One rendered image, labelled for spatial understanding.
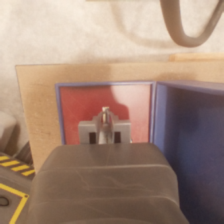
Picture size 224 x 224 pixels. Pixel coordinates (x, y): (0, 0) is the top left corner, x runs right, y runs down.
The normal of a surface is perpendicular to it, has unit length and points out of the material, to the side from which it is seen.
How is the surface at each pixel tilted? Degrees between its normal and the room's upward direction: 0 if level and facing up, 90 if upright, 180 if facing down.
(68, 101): 0
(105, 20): 0
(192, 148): 77
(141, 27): 0
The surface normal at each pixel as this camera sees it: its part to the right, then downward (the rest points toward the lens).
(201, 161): -0.97, 0.09
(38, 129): 0.03, 0.27
